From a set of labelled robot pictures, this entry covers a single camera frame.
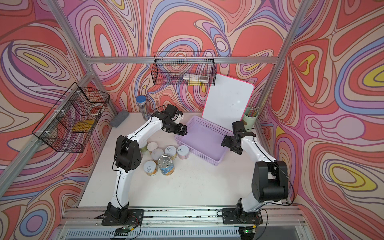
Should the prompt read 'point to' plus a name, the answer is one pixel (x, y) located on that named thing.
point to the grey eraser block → (120, 117)
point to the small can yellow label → (171, 151)
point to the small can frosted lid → (155, 153)
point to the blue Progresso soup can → (166, 164)
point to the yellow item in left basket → (83, 125)
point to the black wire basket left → (69, 123)
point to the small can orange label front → (150, 167)
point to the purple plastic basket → (204, 138)
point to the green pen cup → (250, 116)
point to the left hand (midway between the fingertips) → (183, 131)
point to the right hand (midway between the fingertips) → (229, 149)
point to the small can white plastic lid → (151, 146)
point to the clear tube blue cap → (141, 101)
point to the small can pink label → (183, 151)
